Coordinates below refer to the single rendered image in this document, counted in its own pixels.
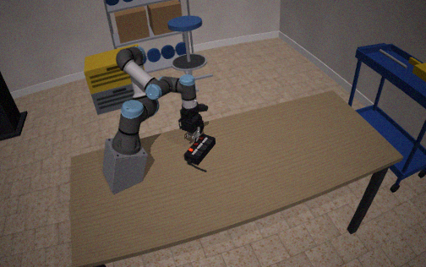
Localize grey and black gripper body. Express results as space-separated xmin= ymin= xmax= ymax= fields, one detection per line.
xmin=178 ymin=102 xmax=202 ymax=134

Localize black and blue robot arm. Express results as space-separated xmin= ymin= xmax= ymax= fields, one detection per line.
xmin=112 ymin=46 xmax=197 ymax=155

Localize black power strip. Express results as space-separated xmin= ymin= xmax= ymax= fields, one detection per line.
xmin=184 ymin=134 xmax=216 ymax=172

